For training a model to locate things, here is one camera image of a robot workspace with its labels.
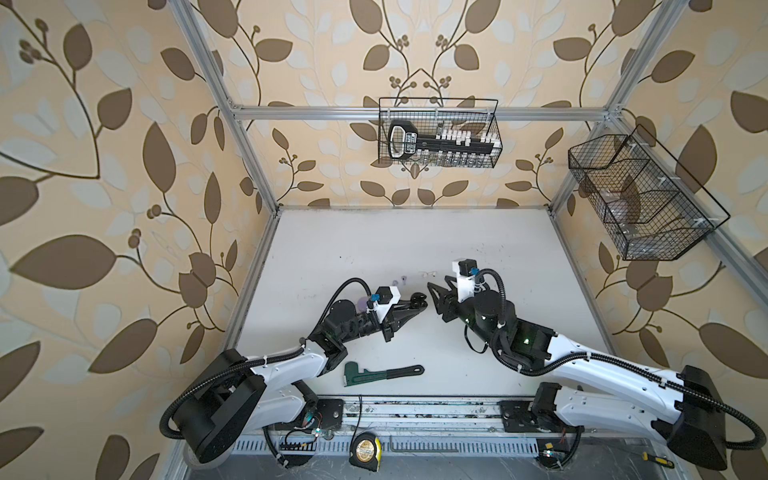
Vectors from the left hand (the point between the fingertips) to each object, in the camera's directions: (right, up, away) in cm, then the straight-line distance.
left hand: (417, 307), depth 73 cm
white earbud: (+4, +4, +29) cm, 29 cm away
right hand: (+5, +5, 0) cm, 7 cm away
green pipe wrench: (-17, -21, +7) cm, 28 cm away
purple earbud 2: (-2, +3, +28) cm, 28 cm away
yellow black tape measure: (-12, -32, -5) cm, 35 cm away
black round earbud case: (0, +1, +1) cm, 1 cm away
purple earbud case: (-13, +3, -7) cm, 15 cm away
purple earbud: (-6, +2, +26) cm, 27 cm away
